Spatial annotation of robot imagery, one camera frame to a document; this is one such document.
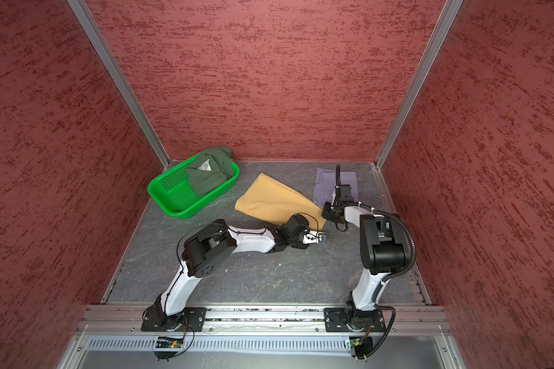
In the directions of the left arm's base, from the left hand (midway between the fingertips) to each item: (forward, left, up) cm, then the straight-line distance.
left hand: (308, 230), depth 95 cm
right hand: (+8, -8, 0) cm, 11 cm away
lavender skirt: (+24, -10, +4) cm, 26 cm away
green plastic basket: (+21, +65, 0) cm, 68 cm away
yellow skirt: (+19, +17, -3) cm, 26 cm away
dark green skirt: (+30, +47, +6) cm, 56 cm away
